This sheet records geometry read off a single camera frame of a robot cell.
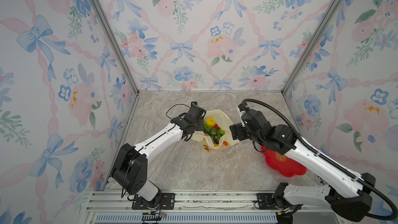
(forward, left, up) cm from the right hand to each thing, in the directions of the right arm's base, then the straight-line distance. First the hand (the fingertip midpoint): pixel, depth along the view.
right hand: (239, 124), depth 72 cm
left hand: (+9, +18, -11) cm, 23 cm away
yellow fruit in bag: (+15, +12, -20) cm, 28 cm away
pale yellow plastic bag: (-3, +15, -11) cm, 19 cm away
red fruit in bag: (+10, +9, -18) cm, 23 cm away
